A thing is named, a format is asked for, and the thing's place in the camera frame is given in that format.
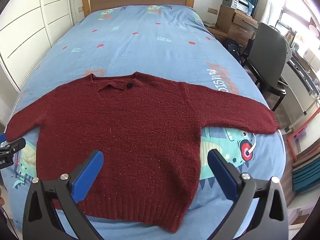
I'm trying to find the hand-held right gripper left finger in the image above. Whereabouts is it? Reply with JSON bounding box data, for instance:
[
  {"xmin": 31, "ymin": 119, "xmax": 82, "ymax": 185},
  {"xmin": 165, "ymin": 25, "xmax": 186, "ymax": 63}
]
[{"xmin": 22, "ymin": 149, "xmax": 104, "ymax": 240}]

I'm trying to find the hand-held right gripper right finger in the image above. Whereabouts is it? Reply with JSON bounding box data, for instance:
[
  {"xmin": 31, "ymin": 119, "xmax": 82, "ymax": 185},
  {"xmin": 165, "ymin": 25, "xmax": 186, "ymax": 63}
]
[{"xmin": 207, "ymin": 149, "xmax": 299, "ymax": 240}]

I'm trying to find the dark red knit sweater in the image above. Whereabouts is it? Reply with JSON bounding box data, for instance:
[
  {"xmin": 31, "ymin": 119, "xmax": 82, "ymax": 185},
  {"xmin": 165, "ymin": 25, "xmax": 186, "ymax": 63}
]
[{"xmin": 5, "ymin": 71, "xmax": 281, "ymax": 233}]

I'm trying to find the stack of teal cushions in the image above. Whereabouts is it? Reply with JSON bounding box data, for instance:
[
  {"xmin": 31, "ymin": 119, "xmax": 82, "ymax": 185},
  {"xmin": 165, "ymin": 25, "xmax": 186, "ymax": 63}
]
[{"xmin": 292, "ymin": 159, "xmax": 320, "ymax": 195}]

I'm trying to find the white desk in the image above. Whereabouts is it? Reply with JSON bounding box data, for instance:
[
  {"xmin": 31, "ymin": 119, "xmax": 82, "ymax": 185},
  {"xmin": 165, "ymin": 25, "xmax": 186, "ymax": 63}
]
[{"xmin": 275, "ymin": 20, "xmax": 320, "ymax": 117}]

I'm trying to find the black bag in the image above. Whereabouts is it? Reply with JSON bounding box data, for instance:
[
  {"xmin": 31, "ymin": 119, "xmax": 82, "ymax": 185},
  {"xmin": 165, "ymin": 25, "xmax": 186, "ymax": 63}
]
[{"xmin": 224, "ymin": 38, "xmax": 247, "ymax": 65}]

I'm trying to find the white wardrobe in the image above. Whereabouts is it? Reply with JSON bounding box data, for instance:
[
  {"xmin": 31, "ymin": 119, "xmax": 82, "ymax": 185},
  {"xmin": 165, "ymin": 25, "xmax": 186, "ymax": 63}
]
[{"xmin": 0, "ymin": 0, "xmax": 83, "ymax": 93}]

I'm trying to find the grey chair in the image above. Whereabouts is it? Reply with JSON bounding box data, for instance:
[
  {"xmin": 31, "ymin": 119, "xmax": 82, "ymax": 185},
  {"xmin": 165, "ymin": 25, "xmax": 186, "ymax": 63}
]
[{"xmin": 241, "ymin": 22, "xmax": 293, "ymax": 112}]

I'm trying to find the blue printed bedsheet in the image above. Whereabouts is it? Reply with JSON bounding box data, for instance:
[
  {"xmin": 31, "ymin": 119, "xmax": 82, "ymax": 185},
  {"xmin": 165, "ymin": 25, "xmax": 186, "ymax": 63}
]
[{"xmin": 2, "ymin": 4, "xmax": 287, "ymax": 240}]

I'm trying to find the wooden nightstand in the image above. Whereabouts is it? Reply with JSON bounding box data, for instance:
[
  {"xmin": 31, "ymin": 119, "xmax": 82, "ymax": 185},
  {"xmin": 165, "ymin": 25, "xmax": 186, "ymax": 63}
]
[{"xmin": 203, "ymin": 21, "xmax": 229, "ymax": 39}]

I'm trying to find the wooden drawer cabinet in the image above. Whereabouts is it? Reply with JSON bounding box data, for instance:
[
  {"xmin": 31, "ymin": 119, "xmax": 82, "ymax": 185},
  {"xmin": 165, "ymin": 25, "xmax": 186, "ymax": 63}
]
[{"xmin": 216, "ymin": 4, "xmax": 259, "ymax": 42}]

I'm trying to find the white printer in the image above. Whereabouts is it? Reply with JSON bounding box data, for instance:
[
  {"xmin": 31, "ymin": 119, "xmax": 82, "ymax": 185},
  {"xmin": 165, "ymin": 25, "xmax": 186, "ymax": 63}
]
[{"xmin": 229, "ymin": 0, "xmax": 254, "ymax": 14}]

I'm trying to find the orange wooden frame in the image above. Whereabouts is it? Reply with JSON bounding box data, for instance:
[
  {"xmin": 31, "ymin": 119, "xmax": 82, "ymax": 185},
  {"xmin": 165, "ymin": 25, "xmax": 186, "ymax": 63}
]
[{"xmin": 287, "ymin": 126, "xmax": 320, "ymax": 162}]

